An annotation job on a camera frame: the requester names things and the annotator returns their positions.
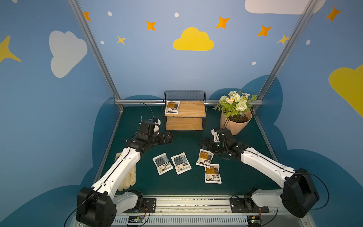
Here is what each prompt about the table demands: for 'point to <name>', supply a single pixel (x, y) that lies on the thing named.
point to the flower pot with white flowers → (236, 110)
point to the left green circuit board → (135, 219)
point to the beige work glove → (130, 179)
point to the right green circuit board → (254, 221)
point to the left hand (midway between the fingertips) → (167, 134)
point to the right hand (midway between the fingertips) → (204, 144)
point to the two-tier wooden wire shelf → (192, 109)
